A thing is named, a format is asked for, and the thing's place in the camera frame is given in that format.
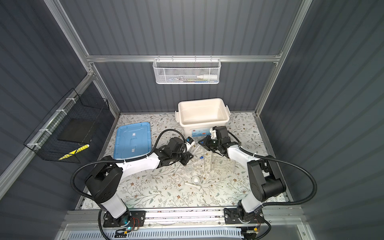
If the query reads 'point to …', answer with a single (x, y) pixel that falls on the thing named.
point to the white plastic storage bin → (198, 115)
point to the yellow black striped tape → (75, 151)
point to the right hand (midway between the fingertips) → (200, 143)
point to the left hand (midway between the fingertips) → (192, 155)
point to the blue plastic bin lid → (132, 140)
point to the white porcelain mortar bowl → (195, 180)
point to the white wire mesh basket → (186, 71)
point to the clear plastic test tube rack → (216, 162)
